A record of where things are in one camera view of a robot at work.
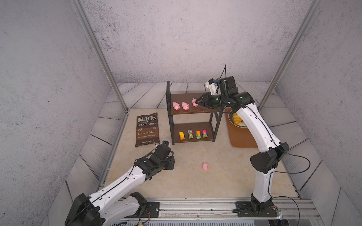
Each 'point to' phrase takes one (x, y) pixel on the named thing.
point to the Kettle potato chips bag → (147, 132)
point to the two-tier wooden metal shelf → (211, 126)
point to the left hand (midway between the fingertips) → (174, 161)
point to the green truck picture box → (190, 133)
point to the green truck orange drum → (198, 134)
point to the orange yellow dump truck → (182, 135)
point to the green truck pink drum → (204, 133)
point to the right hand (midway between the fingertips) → (197, 101)
